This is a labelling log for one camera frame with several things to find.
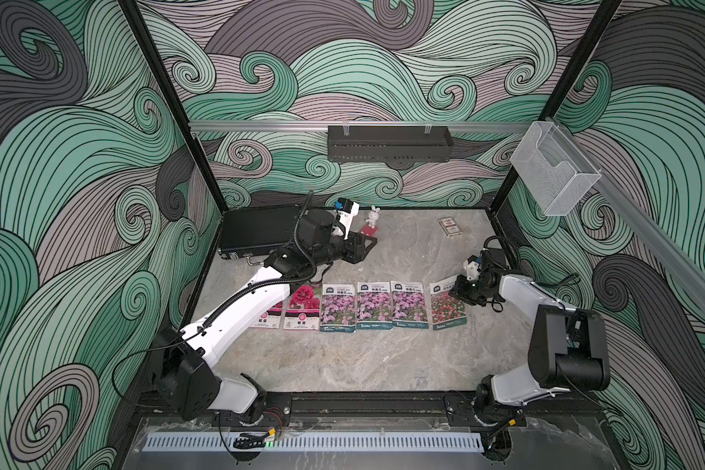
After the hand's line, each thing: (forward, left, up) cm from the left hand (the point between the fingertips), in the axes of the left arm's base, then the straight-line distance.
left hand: (371, 235), depth 72 cm
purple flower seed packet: (-4, -14, -31) cm, 34 cm away
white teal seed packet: (-5, -3, -30) cm, 31 cm away
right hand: (-1, -28, -27) cm, 39 cm away
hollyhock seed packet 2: (-5, +20, -31) cm, 38 cm away
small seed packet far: (+29, -35, -30) cm, 54 cm away
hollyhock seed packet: (-9, +30, -31) cm, 44 cm away
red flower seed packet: (-8, -25, -27) cm, 38 cm away
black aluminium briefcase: (+30, +43, -34) cm, 63 cm away
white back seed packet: (-5, +9, -31) cm, 32 cm away
